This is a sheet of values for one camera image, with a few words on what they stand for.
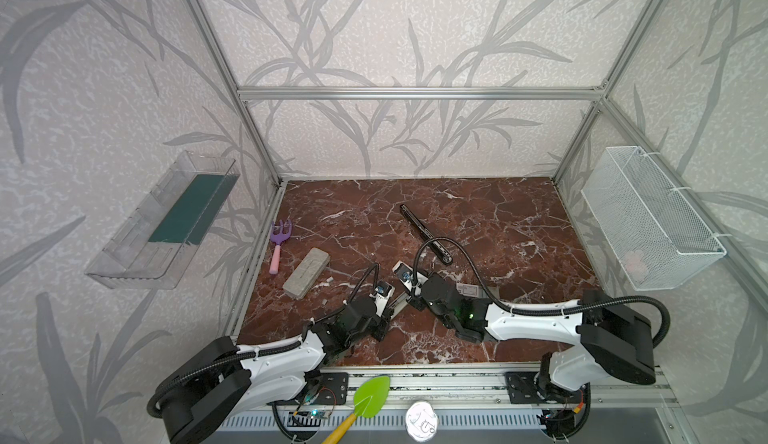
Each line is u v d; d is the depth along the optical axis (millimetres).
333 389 732
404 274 662
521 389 731
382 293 738
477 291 904
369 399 722
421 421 654
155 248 630
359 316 641
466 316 607
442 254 978
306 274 912
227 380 423
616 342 424
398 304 847
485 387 753
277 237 1042
